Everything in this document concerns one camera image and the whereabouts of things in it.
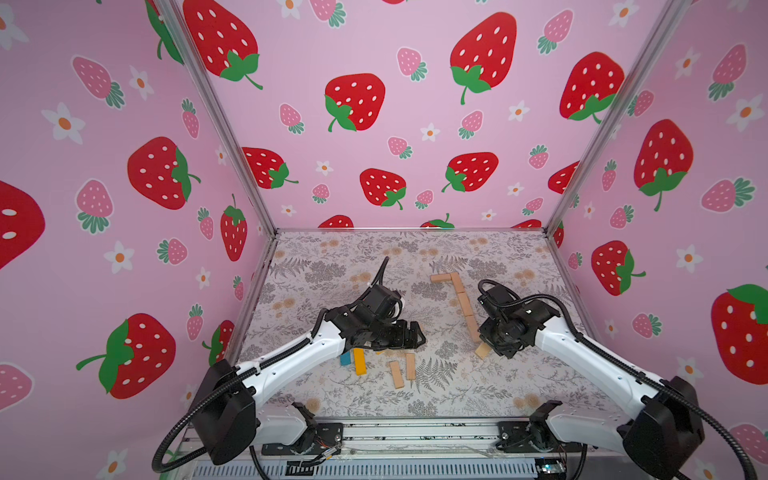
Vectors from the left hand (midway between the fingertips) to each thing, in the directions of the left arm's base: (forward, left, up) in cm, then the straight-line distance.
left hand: (417, 341), depth 77 cm
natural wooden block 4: (+28, -16, -12) cm, 34 cm away
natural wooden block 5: (-1, -18, -3) cm, 18 cm away
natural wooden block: (-2, +2, -13) cm, 14 cm away
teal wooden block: (0, +21, -13) cm, 25 cm away
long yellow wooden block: (0, +16, -13) cm, 21 cm away
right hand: (+2, -17, -4) cm, 18 cm away
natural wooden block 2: (-4, +6, -13) cm, 15 cm away
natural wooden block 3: (+31, -10, -14) cm, 36 cm away
